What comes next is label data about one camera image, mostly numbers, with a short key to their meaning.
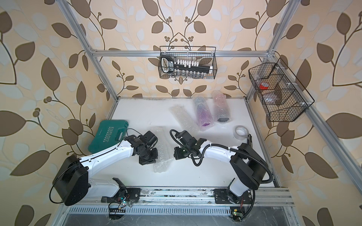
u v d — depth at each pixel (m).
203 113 0.99
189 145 0.66
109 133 0.94
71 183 0.41
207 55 0.91
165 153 0.84
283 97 0.74
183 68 0.85
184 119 0.97
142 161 0.73
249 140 0.95
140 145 0.61
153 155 0.74
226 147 0.51
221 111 0.99
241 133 0.99
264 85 0.81
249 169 0.44
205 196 0.75
